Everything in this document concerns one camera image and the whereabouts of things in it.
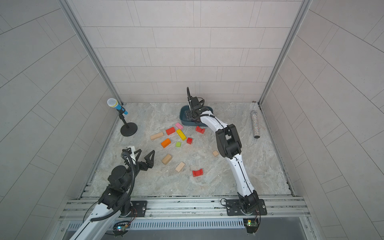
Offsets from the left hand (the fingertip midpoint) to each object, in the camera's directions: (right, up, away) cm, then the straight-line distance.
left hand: (151, 150), depth 79 cm
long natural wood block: (-3, +5, +20) cm, 21 cm away
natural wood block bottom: (+15, -11, +6) cm, 19 cm away
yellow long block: (+13, +6, +20) cm, 25 cm away
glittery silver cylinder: (+63, +9, +18) cm, 66 cm away
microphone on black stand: (-22, +9, +20) cm, 31 cm away
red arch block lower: (+24, -13, +2) cm, 28 cm away
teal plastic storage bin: (+15, +15, +24) cm, 32 cm away
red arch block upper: (+26, +8, +22) cm, 35 cm away
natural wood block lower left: (+7, -7, +7) cm, 12 cm away
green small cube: (+13, 0, +15) cm, 19 cm away
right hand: (+21, +22, +26) cm, 40 cm away
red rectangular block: (+6, +8, +21) cm, 23 cm away
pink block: (+12, +11, +23) cm, 28 cm away
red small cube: (+19, +2, +16) cm, 25 cm away
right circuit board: (+50, -32, -11) cm, 60 cm away
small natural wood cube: (+36, -4, +10) cm, 37 cm away
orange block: (+5, +1, +15) cm, 16 cm away
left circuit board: (-9, -30, -15) cm, 35 cm away
